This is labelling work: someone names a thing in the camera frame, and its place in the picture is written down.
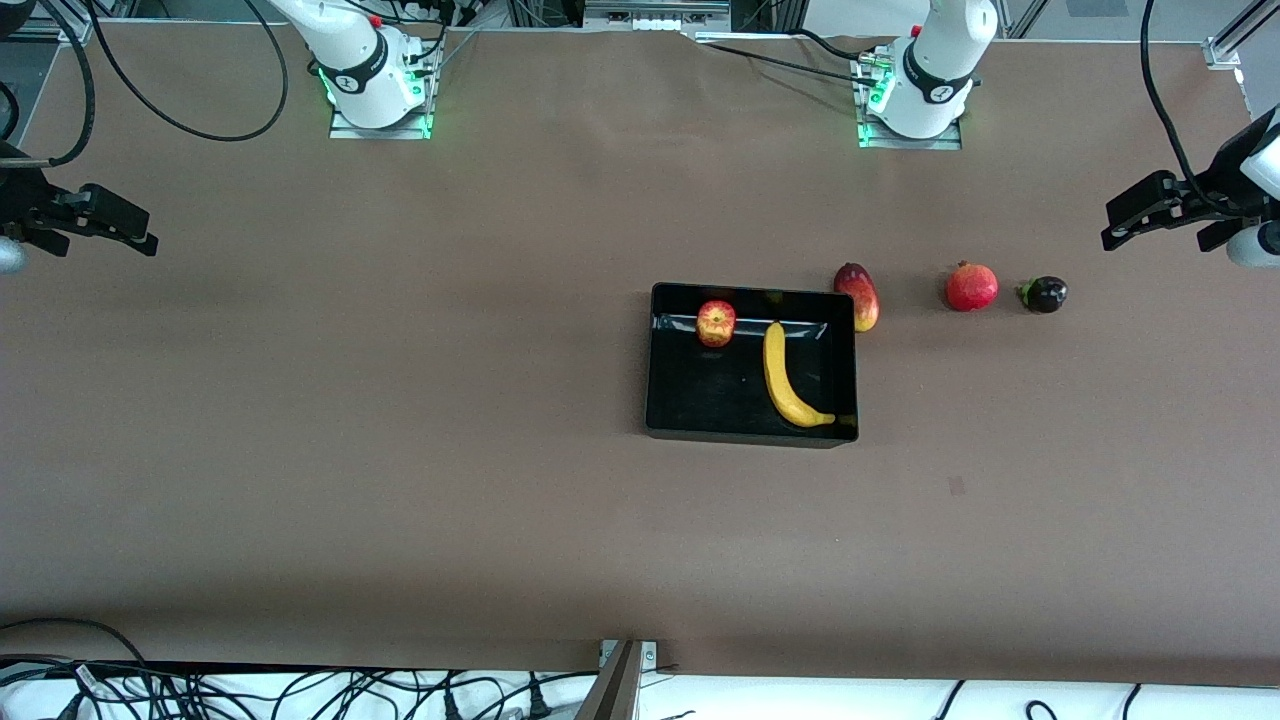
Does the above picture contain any red yellow apple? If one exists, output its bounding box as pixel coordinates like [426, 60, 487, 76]
[697, 299, 738, 349]

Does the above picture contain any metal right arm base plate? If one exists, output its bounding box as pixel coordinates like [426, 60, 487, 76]
[329, 98, 434, 141]

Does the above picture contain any brown table cover sheet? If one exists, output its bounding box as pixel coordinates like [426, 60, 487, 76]
[0, 22, 1280, 686]

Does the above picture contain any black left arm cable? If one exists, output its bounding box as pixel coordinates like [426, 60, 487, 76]
[1138, 0, 1216, 191]

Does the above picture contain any dark purple mangosteen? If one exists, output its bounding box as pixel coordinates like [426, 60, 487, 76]
[1016, 276, 1069, 315]

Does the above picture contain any aluminium frame profile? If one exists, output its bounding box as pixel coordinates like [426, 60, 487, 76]
[1203, 0, 1280, 71]
[0, 0, 93, 46]

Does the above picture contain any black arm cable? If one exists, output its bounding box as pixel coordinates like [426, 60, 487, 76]
[85, 0, 291, 143]
[1138, 0, 1216, 191]

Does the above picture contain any small metal bracket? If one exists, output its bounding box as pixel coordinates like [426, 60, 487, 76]
[598, 640, 659, 671]

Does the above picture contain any black base cable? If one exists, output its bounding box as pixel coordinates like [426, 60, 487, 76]
[695, 40, 886, 93]
[790, 28, 881, 66]

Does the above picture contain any black hanging cable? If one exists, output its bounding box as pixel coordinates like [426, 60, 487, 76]
[35, 0, 98, 168]

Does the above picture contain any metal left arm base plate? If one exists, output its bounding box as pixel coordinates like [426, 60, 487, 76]
[857, 118, 963, 151]

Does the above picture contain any black plastic box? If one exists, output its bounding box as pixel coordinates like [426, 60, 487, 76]
[645, 282, 861, 449]

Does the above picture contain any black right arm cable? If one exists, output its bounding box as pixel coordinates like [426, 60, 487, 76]
[85, 0, 291, 143]

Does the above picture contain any yellow banana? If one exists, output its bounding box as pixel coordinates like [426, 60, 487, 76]
[763, 321, 837, 429]

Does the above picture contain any grey slanted beam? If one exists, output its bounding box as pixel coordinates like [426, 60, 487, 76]
[573, 640, 646, 720]

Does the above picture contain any red pomegranate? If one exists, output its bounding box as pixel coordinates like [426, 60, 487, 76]
[945, 260, 1000, 313]

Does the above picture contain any red yellow mango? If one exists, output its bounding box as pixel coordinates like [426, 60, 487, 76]
[834, 262, 881, 333]

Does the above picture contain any tangled black cables bundle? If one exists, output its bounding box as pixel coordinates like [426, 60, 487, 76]
[0, 655, 601, 720]

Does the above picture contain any silver metal device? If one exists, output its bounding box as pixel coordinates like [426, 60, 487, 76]
[583, 0, 733, 37]

